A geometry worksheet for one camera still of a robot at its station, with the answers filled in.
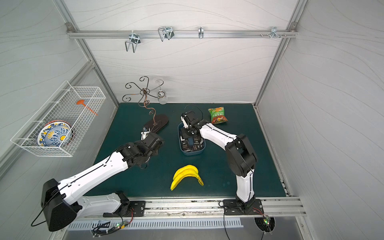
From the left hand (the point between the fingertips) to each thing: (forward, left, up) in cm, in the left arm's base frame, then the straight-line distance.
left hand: (152, 146), depth 78 cm
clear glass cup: (+37, +1, 0) cm, 37 cm away
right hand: (+14, -16, -7) cm, 22 cm away
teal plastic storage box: (+4, -19, -16) cm, 25 cm away
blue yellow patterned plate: (-5, +36, +18) cm, 41 cm away
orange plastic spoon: (+17, +38, +15) cm, 45 cm away
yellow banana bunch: (-9, -18, -11) cm, 23 cm away
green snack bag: (+33, -39, -11) cm, 52 cm away
